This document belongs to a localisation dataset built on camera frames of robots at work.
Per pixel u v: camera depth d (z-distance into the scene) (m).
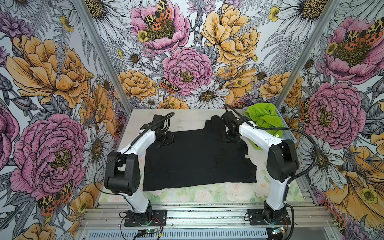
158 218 0.73
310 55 0.88
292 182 0.54
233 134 0.79
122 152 0.49
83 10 0.72
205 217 0.77
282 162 0.51
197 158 0.97
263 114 1.09
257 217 0.74
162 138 0.77
